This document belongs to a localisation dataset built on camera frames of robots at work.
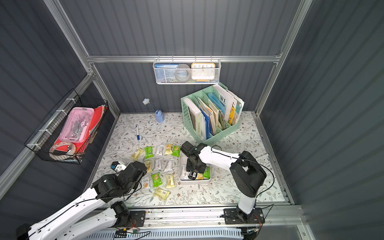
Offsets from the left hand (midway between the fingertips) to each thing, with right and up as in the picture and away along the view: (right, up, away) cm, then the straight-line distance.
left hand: (144, 167), depth 75 cm
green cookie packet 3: (+4, -10, +10) cm, 14 cm away
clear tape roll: (-29, +10, -9) cm, 32 cm away
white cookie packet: (+3, -2, +16) cm, 16 cm away
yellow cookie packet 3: (+12, -11, +9) cm, 18 cm away
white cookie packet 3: (+2, +5, +21) cm, 22 cm away
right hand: (+26, -4, +11) cm, 28 cm away
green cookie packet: (+14, +5, +21) cm, 26 cm away
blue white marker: (-15, +14, +32) cm, 38 cm away
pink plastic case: (-32, +21, -3) cm, 38 cm away
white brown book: (+28, +25, +13) cm, 40 cm away
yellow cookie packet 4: (+8, -16, +5) cm, 18 cm away
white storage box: (+30, -9, +9) cm, 32 cm away
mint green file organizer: (+36, +28, +11) cm, 47 cm away
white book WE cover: (+46, +37, +16) cm, 62 cm away
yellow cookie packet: (+8, +6, +23) cm, 26 cm away
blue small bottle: (-1, +29, +36) cm, 46 cm away
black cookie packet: (+25, -8, +11) cm, 28 cm away
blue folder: (+34, +22, +14) cm, 43 cm away
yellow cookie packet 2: (-11, +4, +21) cm, 24 cm away
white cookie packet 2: (+11, -3, +16) cm, 19 cm away
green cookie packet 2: (-5, +5, +23) cm, 24 cm away
